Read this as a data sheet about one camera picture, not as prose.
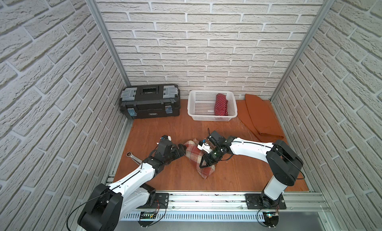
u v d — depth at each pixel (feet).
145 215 2.38
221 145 2.22
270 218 2.32
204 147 2.62
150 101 3.11
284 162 1.51
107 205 1.31
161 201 2.39
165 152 2.13
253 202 2.41
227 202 2.48
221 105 3.50
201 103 4.13
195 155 2.64
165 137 2.62
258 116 3.62
